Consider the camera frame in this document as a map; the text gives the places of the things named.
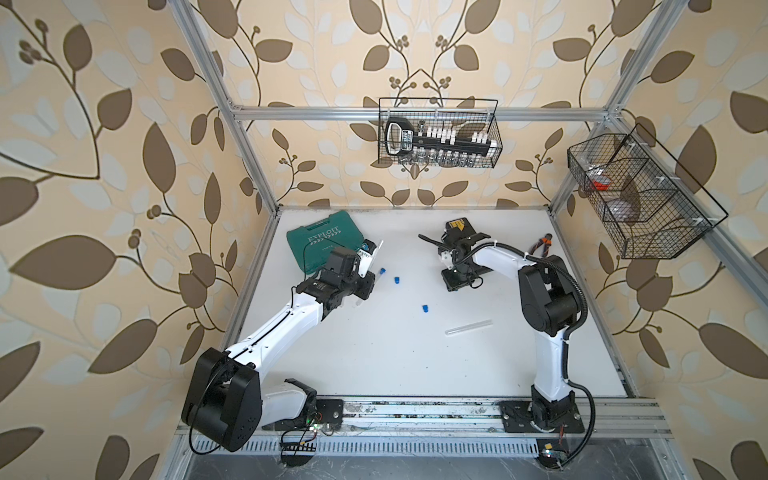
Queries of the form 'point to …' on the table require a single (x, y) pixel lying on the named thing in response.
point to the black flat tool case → (458, 229)
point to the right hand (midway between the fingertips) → (455, 285)
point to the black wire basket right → (648, 209)
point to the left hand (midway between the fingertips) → (366, 270)
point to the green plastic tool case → (310, 246)
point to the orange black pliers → (546, 240)
